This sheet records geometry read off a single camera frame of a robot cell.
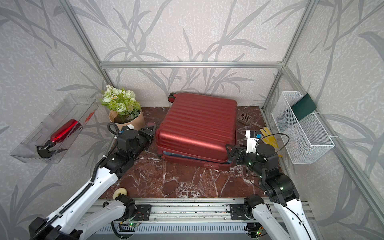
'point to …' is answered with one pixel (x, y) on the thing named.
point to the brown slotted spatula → (246, 119)
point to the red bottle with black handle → (60, 135)
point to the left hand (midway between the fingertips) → (156, 127)
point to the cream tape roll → (119, 190)
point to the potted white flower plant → (123, 108)
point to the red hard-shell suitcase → (196, 129)
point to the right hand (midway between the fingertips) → (232, 144)
